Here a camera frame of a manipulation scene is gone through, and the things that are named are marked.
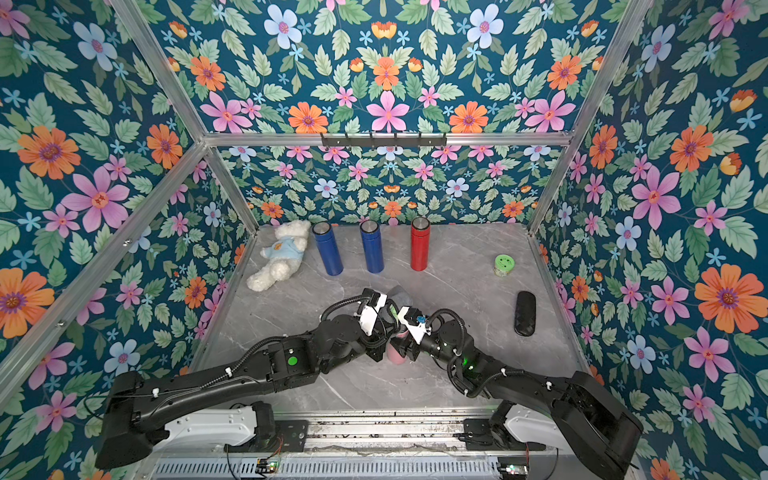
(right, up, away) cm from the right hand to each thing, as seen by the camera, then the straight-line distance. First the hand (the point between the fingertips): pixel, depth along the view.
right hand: (397, 317), depth 76 cm
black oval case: (+40, -3, +17) cm, 44 cm away
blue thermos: (-23, +17, +22) cm, 36 cm away
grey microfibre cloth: (+1, +6, -8) cm, 10 cm away
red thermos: (+7, +20, +21) cm, 29 cm away
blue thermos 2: (-9, +21, +16) cm, 28 cm away
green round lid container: (+36, +12, +27) cm, 47 cm away
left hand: (+1, -2, -6) cm, 7 cm away
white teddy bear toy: (-40, +16, +26) cm, 50 cm away
